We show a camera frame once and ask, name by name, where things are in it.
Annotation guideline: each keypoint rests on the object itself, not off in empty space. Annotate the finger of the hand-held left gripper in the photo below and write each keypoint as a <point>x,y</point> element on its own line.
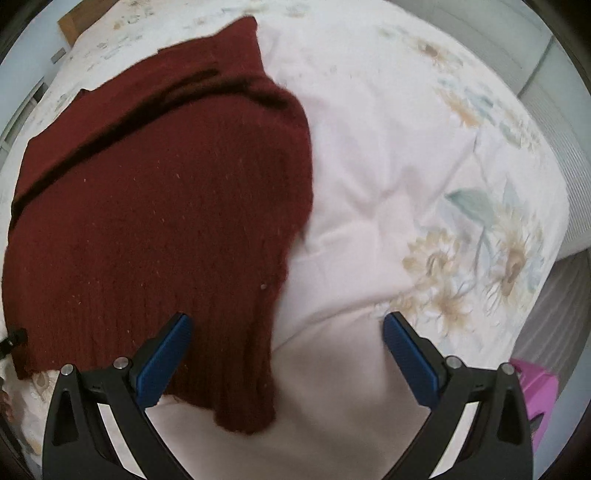
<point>14,339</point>

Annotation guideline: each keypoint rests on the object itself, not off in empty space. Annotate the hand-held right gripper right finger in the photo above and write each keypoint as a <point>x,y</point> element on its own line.
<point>411,355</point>

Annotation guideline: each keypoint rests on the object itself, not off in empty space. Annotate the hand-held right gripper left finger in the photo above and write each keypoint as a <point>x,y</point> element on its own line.
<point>166,355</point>

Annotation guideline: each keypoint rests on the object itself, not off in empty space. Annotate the dark red knit sweater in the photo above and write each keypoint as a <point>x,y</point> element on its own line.
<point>161,221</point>

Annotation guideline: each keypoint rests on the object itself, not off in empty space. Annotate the pink plastic stool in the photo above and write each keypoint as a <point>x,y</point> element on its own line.
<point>535,392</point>

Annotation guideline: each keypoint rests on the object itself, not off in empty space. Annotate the floral bed quilt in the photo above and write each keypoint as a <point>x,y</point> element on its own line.
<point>406,184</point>

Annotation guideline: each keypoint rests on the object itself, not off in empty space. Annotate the white radiator cover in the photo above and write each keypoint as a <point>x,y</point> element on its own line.
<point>23,110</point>

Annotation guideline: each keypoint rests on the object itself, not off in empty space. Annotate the white louvered wardrobe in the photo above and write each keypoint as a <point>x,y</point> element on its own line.
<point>568,138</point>

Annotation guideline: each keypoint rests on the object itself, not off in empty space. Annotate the wooden headboard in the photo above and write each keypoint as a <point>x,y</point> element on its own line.
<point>74,14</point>

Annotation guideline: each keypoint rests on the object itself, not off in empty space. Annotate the wall switch plate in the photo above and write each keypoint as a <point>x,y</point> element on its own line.
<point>58,55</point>

